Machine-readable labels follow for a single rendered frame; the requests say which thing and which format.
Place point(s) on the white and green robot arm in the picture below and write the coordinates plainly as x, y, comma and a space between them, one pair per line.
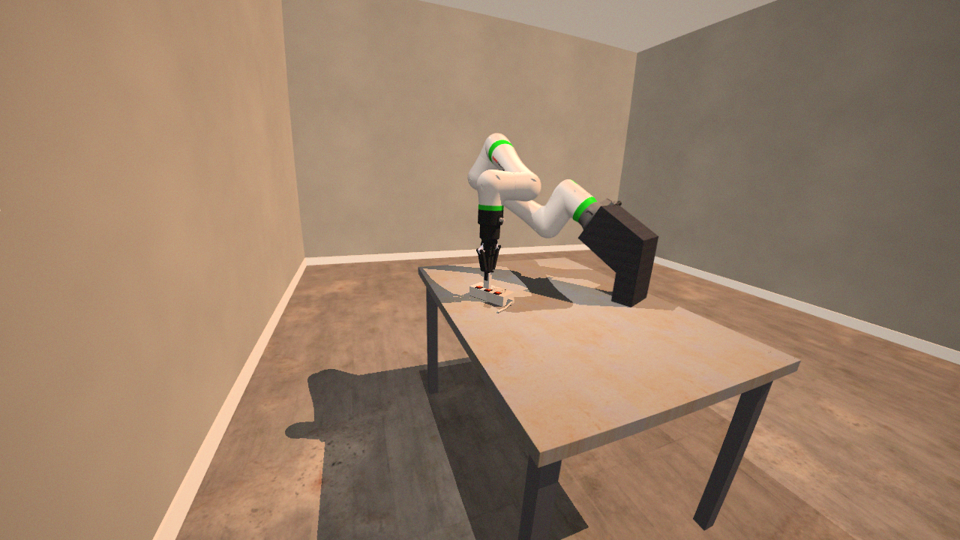
507, 182

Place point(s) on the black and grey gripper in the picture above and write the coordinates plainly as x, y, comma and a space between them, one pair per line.
488, 252

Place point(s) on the cream power strip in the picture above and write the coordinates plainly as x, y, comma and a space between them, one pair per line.
495, 295

